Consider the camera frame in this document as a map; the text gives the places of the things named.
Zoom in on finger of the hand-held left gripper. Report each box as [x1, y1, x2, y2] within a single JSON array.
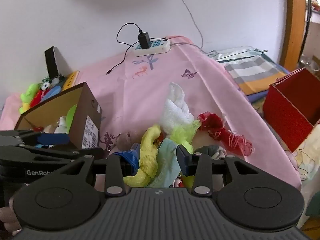
[[0, 129, 70, 147], [37, 147, 105, 161]]

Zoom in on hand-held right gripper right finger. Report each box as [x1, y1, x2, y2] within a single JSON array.
[[176, 144, 261, 196]]

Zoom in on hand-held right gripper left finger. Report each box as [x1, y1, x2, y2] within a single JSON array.
[[60, 143, 141, 197]]

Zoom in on mint green cloth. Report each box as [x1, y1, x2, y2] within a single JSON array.
[[147, 140, 181, 188]]

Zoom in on yellow fluffy towel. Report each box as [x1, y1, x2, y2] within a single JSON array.
[[123, 124, 162, 188]]

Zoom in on grey socks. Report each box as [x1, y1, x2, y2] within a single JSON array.
[[194, 145, 227, 161]]

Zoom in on lime green fringed cloth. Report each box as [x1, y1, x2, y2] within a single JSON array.
[[170, 119, 201, 153]]

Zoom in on brown cardboard box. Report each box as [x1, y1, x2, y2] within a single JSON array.
[[14, 81, 103, 151]]

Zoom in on red fringed cloth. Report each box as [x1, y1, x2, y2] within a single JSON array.
[[197, 112, 255, 157]]

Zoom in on white fluffy towel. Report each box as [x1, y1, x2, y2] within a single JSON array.
[[160, 82, 195, 138]]

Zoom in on person's left hand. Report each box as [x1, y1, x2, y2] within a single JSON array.
[[0, 197, 22, 238]]

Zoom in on round green plush toy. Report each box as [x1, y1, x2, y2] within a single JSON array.
[[65, 104, 78, 131]]

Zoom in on red plush toy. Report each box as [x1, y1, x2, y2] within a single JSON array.
[[30, 89, 48, 106]]

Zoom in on green yellow plush toy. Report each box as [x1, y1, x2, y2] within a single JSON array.
[[19, 83, 41, 113]]

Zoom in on panda plush toy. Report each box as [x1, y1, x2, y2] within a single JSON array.
[[41, 78, 62, 91]]

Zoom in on yellow flat box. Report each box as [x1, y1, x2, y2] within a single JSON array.
[[61, 71, 80, 91]]

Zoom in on pink printed bedsheet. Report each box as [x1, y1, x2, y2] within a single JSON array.
[[0, 35, 302, 191]]

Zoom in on black smartphone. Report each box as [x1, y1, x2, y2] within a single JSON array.
[[44, 46, 61, 79]]

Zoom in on plaid folded cloth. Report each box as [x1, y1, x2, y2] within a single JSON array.
[[214, 46, 293, 98]]

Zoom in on red open box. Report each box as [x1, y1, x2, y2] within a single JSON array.
[[262, 67, 320, 153]]

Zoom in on white power strip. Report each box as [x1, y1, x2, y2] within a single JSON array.
[[132, 38, 172, 57]]

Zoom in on black charger plug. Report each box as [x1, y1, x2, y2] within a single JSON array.
[[138, 32, 151, 50]]

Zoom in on cream floral sheet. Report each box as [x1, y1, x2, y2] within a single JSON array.
[[287, 126, 320, 230]]

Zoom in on glass jar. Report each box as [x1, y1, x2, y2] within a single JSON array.
[[299, 54, 313, 69]]

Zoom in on black charging cable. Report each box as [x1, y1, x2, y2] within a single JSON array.
[[106, 23, 143, 75]]

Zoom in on grey wall cable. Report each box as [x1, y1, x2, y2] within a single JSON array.
[[171, 0, 218, 57]]

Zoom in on wooden door frame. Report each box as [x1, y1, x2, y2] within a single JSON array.
[[279, 0, 307, 71]]

